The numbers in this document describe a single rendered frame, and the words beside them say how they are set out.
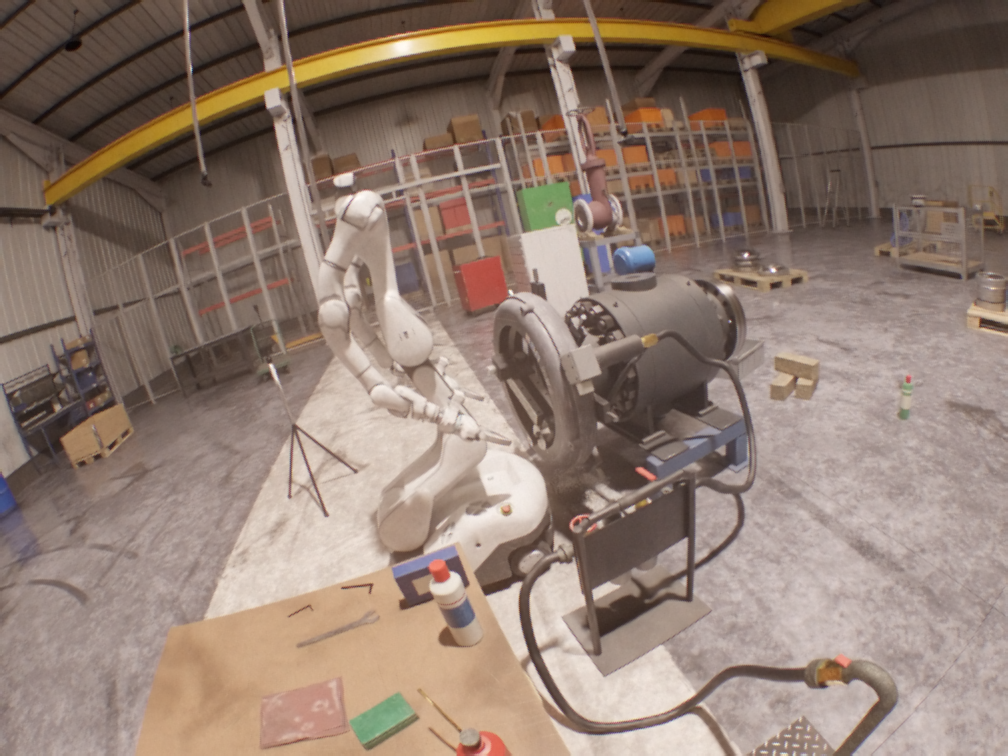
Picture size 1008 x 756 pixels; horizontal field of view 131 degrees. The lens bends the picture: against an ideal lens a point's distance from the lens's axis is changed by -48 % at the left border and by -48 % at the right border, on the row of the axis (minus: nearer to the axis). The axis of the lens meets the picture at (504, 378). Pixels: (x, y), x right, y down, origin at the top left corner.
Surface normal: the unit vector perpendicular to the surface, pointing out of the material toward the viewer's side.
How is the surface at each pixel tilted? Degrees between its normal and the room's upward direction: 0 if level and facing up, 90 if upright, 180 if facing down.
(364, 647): 0
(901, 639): 0
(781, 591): 0
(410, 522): 90
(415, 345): 89
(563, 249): 90
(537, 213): 90
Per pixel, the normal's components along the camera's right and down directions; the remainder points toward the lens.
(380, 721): -0.22, -0.92
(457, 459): 0.23, 0.27
